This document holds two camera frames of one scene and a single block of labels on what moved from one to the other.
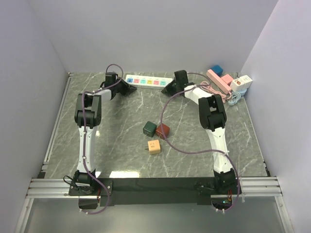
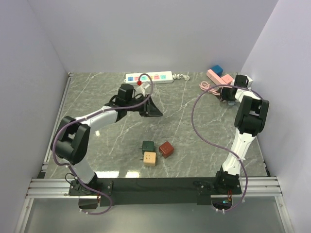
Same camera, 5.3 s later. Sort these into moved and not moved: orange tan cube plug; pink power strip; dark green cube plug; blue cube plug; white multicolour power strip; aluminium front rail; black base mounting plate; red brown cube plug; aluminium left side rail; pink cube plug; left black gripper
Moved: left black gripper; orange tan cube plug; white multicolour power strip; red brown cube plug; dark green cube plug
Not moved: pink power strip; blue cube plug; aluminium front rail; pink cube plug; aluminium left side rail; black base mounting plate
